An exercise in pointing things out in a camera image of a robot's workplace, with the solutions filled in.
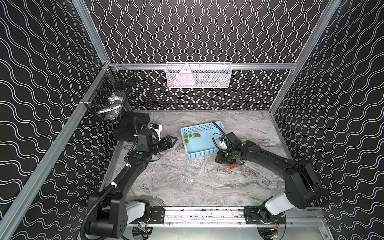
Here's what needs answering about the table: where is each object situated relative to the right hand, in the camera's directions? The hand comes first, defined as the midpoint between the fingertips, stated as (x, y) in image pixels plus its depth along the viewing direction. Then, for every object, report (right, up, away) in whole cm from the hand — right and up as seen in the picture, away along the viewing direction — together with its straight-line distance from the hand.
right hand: (217, 159), depth 87 cm
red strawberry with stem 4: (-12, +13, +17) cm, 24 cm away
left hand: (-25, +13, -5) cm, 29 cm away
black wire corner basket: (-65, +50, +13) cm, 83 cm away
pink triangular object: (-19, +49, +2) cm, 53 cm away
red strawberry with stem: (+9, -5, +3) cm, 11 cm away
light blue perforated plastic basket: (-8, +10, +16) cm, 20 cm away
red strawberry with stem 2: (-19, +9, +14) cm, 25 cm away
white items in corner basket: (-60, +32, -2) cm, 68 cm away
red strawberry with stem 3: (-19, +12, +16) cm, 28 cm away
